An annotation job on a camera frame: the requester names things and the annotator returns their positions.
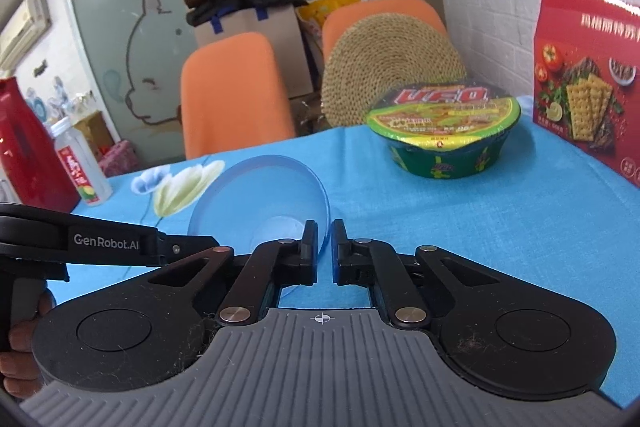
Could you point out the yellow snack bag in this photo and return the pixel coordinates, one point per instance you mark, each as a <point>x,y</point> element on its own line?
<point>320,9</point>

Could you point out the black cloth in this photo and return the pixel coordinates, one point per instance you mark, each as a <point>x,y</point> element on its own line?
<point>240,4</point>

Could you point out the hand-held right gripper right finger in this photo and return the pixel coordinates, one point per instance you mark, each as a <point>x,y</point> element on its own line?
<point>341,252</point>

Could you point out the person's left hand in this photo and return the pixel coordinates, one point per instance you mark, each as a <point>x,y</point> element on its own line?
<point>20,337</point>

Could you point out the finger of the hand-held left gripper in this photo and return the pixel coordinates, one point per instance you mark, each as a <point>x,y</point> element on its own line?
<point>192,247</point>

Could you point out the red thermos jug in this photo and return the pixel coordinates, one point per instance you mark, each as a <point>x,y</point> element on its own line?
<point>30,157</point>

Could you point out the orange chair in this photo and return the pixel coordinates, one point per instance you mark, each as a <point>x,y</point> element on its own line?
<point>340,27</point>
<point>235,92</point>

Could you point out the pink printed cloth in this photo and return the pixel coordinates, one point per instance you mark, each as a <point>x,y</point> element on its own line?
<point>117,159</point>

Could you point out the red cracker box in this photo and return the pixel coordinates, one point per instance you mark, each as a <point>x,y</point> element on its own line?
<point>585,82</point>

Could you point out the juice bottle red label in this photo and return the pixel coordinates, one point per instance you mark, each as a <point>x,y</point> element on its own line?
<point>82,167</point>

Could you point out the frosted glass door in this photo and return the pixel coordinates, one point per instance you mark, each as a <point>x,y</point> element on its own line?
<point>115,32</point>

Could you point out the orange chair back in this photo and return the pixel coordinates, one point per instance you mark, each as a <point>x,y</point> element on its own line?
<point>235,92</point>

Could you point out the blue floral tablecloth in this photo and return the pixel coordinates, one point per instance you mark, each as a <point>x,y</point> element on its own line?
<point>450,207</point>

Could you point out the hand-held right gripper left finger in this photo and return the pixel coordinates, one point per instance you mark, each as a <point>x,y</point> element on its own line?
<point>310,252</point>

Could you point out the green instant noodle bowl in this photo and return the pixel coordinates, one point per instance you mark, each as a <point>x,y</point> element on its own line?
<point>445,132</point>

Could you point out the woven straw mat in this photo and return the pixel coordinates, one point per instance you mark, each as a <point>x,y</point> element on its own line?
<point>390,62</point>

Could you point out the white air conditioner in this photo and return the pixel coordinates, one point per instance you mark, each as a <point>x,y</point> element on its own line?
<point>25,27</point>

